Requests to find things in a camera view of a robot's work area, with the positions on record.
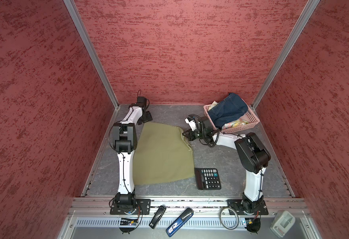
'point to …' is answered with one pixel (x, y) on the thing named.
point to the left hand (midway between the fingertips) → (146, 122)
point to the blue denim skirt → (227, 109)
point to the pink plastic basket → (250, 116)
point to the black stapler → (157, 217)
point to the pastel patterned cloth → (237, 122)
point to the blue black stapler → (180, 221)
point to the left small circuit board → (127, 221)
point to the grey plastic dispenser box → (282, 222)
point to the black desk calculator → (207, 179)
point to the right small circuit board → (253, 224)
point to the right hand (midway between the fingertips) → (183, 135)
